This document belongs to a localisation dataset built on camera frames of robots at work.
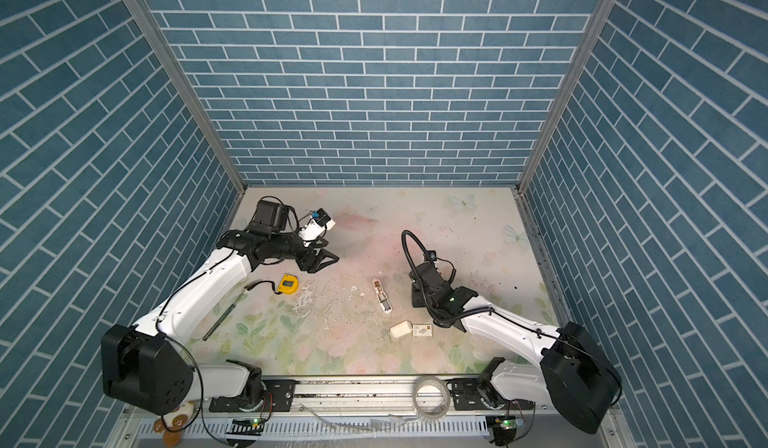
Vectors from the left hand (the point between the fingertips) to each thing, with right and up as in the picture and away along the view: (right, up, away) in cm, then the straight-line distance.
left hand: (330, 249), depth 80 cm
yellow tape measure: (-16, -12, +12) cm, 23 cm away
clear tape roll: (+28, -33, -6) cm, 43 cm away
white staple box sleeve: (+25, -24, +4) cm, 35 cm away
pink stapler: (+13, -15, +9) cm, 22 cm away
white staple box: (+19, -24, +5) cm, 31 cm away
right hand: (+24, -11, +7) cm, 27 cm away
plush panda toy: (-33, -38, -12) cm, 52 cm away
